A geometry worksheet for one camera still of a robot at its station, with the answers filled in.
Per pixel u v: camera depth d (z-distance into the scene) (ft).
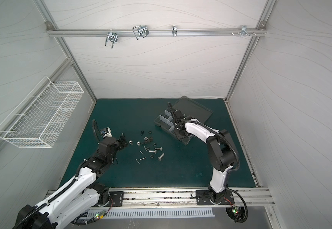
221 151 1.59
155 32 2.55
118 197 2.43
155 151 2.92
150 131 3.26
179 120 2.32
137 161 2.82
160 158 2.83
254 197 2.47
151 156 2.89
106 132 2.31
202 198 2.40
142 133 3.23
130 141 3.08
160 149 2.97
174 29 2.37
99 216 2.22
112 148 2.05
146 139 3.14
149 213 2.30
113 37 2.62
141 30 2.51
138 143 3.05
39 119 2.25
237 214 2.36
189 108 3.85
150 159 2.90
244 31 2.51
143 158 2.88
